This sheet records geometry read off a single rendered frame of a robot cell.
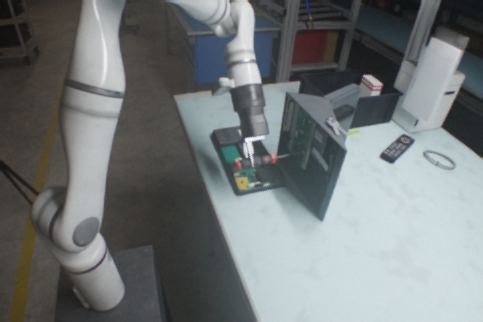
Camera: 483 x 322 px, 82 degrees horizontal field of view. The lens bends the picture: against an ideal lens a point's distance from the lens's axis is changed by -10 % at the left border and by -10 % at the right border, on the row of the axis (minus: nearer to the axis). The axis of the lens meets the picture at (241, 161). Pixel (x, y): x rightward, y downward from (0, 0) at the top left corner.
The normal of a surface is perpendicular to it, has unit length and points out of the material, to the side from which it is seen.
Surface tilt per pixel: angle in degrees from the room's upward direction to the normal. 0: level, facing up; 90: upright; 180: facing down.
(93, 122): 78
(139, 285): 0
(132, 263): 0
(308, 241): 0
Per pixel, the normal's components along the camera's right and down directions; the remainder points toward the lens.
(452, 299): 0.05, -0.77
